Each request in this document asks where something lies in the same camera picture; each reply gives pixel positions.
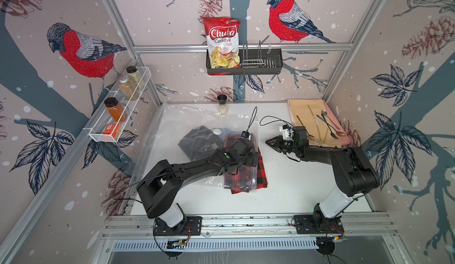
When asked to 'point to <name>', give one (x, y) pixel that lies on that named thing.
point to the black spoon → (332, 134)
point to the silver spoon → (324, 113)
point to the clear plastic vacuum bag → (182, 132)
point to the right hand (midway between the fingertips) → (266, 141)
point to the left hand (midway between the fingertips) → (253, 151)
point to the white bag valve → (217, 131)
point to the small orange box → (112, 129)
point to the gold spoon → (311, 137)
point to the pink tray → (343, 140)
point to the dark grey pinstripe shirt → (201, 142)
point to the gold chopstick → (316, 123)
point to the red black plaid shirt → (249, 177)
